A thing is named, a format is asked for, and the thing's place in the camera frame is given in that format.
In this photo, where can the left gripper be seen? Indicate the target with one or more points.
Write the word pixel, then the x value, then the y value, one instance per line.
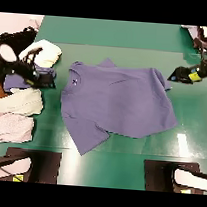
pixel 44 80

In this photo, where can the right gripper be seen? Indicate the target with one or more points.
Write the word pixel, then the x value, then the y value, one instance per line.
pixel 186 74

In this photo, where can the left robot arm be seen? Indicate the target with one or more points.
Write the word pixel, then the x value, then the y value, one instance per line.
pixel 17 67

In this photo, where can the white garment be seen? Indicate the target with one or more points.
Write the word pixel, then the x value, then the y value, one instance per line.
pixel 50 52

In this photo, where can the blue garment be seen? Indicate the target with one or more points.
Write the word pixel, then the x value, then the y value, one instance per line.
pixel 14 82

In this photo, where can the cream garment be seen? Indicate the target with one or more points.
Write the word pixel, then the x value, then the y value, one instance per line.
pixel 21 102

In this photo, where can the pale lilac garment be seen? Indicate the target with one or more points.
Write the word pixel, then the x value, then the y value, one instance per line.
pixel 9 128

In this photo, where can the purple T-shirt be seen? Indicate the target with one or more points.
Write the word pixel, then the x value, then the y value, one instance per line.
pixel 118 99

